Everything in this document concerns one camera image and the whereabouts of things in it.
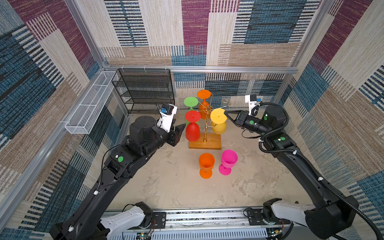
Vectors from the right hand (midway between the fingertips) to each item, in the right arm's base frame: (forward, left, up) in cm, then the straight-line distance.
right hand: (224, 115), depth 66 cm
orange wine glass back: (+12, +8, -7) cm, 16 cm away
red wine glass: (+2, +14, -13) cm, 19 cm away
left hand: (-6, +19, +4) cm, 20 cm away
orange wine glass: (-9, +7, -27) cm, 29 cm away
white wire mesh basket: (+3, +64, -3) cm, 64 cm away
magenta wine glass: (-8, -5, -24) cm, 26 cm away
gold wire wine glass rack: (+11, +4, -37) cm, 39 cm away
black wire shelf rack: (+45, +49, -20) cm, 69 cm away
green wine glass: (+14, +14, -4) cm, 20 cm away
